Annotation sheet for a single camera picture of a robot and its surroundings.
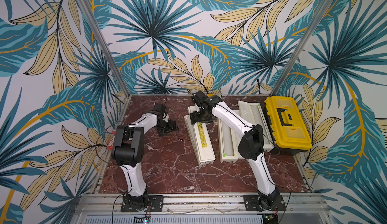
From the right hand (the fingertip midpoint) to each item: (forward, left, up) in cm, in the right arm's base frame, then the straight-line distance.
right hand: (197, 121), depth 91 cm
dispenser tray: (-13, -18, -4) cm, 22 cm away
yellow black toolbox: (-12, -48, +4) cm, 50 cm away
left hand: (-3, +15, -7) cm, 17 cm away
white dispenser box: (-14, -1, +1) cm, 14 cm away
